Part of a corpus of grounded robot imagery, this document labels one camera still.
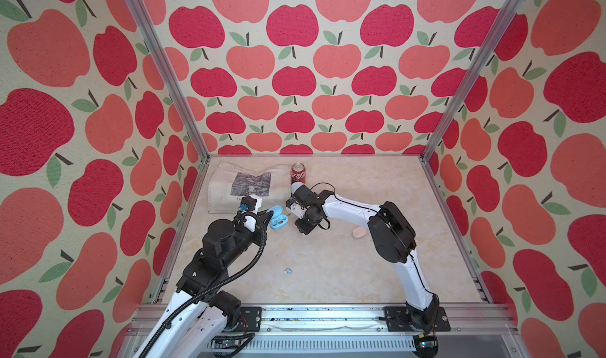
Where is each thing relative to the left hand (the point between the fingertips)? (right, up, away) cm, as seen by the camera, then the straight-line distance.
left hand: (272, 216), depth 68 cm
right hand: (+9, -11, +27) cm, 31 cm away
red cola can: (+7, +13, +34) cm, 37 cm away
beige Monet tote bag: (-23, +8, +30) cm, 38 cm away
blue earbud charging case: (+2, -1, +1) cm, 2 cm away
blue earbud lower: (+3, -23, +16) cm, 28 cm away
